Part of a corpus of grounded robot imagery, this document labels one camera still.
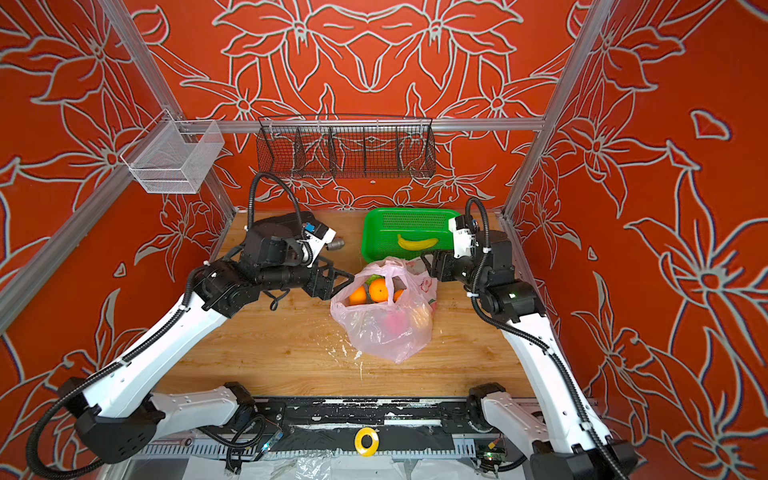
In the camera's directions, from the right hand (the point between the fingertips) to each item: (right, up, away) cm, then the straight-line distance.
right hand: (432, 250), depth 71 cm
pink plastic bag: (-10, -23, +9) cm, 26 cm away
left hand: (-21, -4, -5) cm, 22 cm away
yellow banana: (+1, 0, +36) cm, 36 cm away
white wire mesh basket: (-77, +29, +20) cm, 85 cm away
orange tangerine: (-13, -12, +15) cm, 23 cm away
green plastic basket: (-12, +7, +41) cm, 43 cm away
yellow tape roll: (-17, -46, -3) cm, 50 cm away
